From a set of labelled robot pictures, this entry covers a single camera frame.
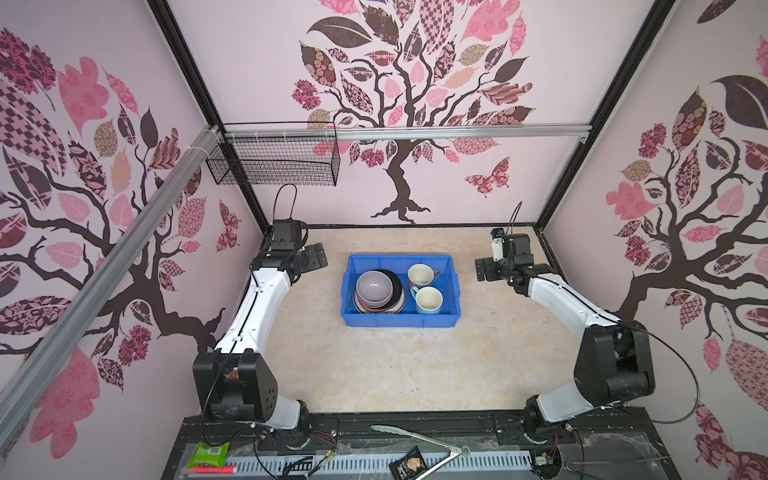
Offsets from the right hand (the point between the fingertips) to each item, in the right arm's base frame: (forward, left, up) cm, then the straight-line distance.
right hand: (495, 258), depth 91 cm
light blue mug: (-10, +21, -9) cm, 25 cm away
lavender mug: (+1, +22, -10) cm, 24 cm away
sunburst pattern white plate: (-11, +41, -11) cm, 44 cm away
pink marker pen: (-52, +76, -14) cm, 93 cm away
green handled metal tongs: (-49, +18, -13) cm, 54 cm away
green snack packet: (-49, +79, -12) cm, 93 cm away
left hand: (-5, +56, +6) cm, 57 cm away
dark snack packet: (-52, +29, -13) cm, 61 cm away
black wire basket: (+29, +61, +20) cm, 71 cm away
